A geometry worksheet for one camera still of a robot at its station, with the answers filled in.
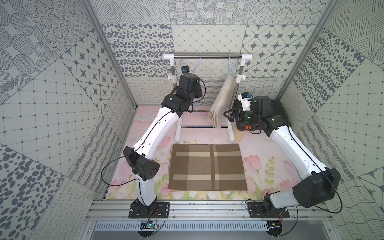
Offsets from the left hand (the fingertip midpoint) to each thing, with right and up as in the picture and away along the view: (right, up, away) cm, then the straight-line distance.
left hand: (191, 80), depth 74 cm
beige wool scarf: (+18, -10, +11) cm, 23 cm away
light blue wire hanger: (+21, +5, +18) cm, 28 cm away
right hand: (+21, -17, +4) cm, 27 cm away
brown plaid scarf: (+10, -49, +14) cm, 52 cm away
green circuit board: (-19, -71, -4) cm, 73 cm away
